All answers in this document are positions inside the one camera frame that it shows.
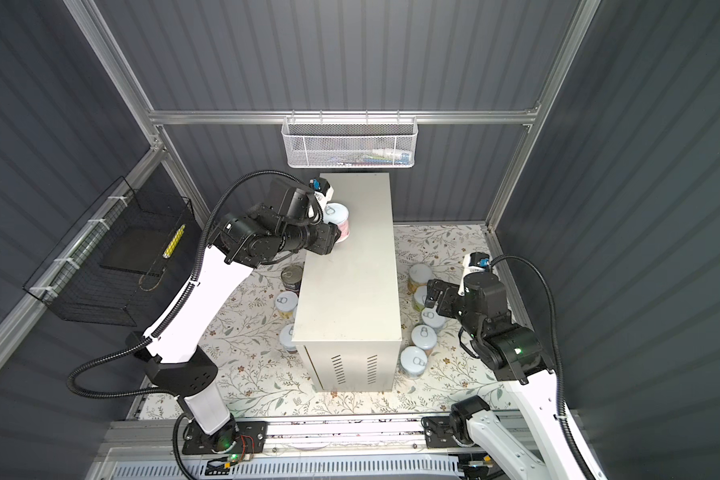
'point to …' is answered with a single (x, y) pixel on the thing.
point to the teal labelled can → (413, 361)
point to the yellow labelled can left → (286, 303)
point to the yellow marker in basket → (168, 252)
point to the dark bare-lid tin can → (291, 277)
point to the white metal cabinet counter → (346, 329)
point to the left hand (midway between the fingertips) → (329, 227)
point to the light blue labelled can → (286, 338)
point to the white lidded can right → (432, 318)
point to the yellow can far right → (419, 274)
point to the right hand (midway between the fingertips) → (449, 288)
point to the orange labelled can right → (424, 337)
